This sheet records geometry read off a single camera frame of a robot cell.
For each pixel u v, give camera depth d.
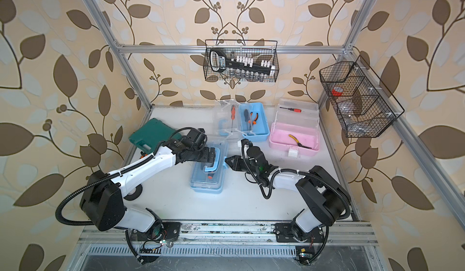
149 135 1.04
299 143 1.02
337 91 0.81
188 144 0.64
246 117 1.13
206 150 0.77
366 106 0.73
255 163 0.69
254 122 1.12
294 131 1.06
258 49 0.91
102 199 0.42
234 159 0.79
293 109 1.03
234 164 0.78
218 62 0.87
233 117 1.05
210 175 0.80
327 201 0.44
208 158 0.76
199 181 0.82
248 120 1.11
